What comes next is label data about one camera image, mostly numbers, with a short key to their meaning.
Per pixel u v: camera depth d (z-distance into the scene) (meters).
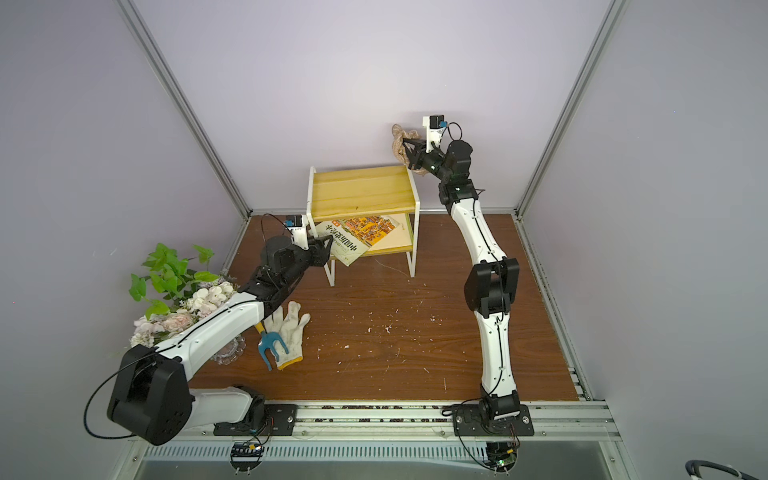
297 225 0.70
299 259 0.69
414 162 0.76
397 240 0.90
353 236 0.91
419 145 0.76
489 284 0.60
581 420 0.74
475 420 0.73
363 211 0.76
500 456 0.71
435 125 0.71
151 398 0.41
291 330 0.88
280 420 0.74
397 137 0.78
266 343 0.86
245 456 0.72
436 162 0.74
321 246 0.73
